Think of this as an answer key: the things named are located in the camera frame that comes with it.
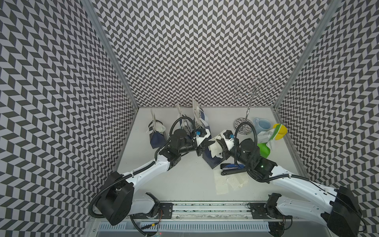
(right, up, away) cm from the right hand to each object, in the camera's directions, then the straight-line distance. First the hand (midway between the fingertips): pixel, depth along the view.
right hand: (218, 141), depth 75 cm
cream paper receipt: (-1, -4, +1) cm, 4 cm away
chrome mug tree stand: (+21, +26, +7) cm, 34 cm away
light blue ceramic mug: (+33, +7, +24) cm, 42 cm away
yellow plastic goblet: (+40, +4, +12) cm, 42 cm away
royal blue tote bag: (-9, +14, +17) cm, 24 cm away
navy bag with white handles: (-35, +4, +12) cm, 37 cm away
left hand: (-3, 0, -1) cm, 3 cm away
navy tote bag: (-2, -13, +8) cm, 15 cm away
